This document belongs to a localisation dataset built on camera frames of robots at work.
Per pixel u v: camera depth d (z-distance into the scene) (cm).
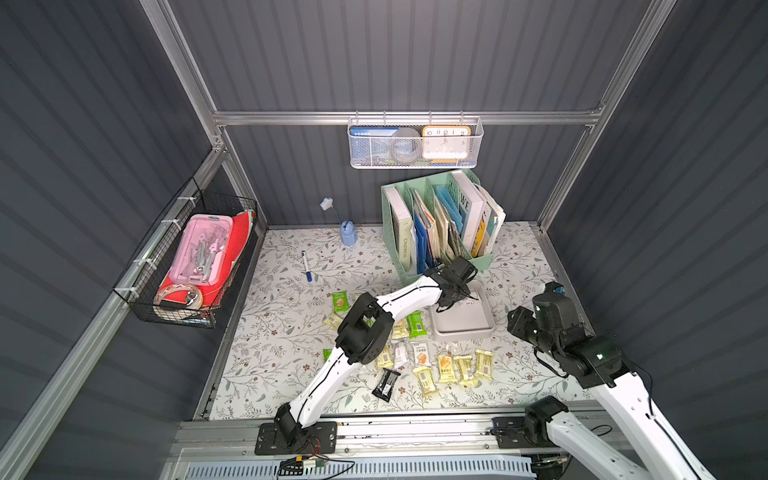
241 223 79
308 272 107
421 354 87
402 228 87
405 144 87
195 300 67
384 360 85
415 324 92
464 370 83
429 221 89
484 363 84
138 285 60
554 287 64
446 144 88
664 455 40
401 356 85
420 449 73
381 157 91
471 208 93
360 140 87
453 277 77
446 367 84
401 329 91
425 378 81
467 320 97
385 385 81
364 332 61
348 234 111
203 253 72
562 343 52
